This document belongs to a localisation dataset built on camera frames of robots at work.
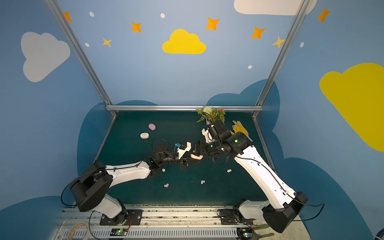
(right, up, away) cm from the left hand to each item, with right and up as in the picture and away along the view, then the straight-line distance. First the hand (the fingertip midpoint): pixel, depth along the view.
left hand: (200, 157), depth 72 cm
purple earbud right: (+2, -17, +14) cm, 22 cm away
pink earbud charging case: (-1, 0, -1) cm, 2 cm away
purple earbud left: (-19, -19, +12) cm, 29 cm away
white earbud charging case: (-38, +9, +33) cm, 51 cm away
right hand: (-1, +3, -3) cm, 4 cm away
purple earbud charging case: (-35, +15, +39) cm, 55 cm away
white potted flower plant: (+9, +24, +29) cm, 39 cm away
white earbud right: (+19, -12, +19) cm, 29 cm away
